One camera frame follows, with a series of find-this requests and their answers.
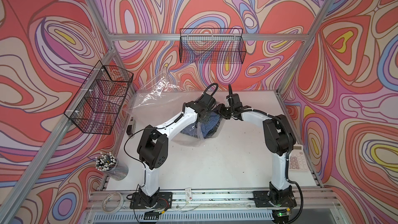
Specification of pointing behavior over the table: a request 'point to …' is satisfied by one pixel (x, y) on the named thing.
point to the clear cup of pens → (108, 163)
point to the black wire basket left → (96, 107)
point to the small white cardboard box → (188, 196)
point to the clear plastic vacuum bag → (164, 98)
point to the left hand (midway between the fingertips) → (203, 116)
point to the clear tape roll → (118, 209)
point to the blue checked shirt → (204, 128)
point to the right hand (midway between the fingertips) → (215, 114)
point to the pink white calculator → (297, 160)
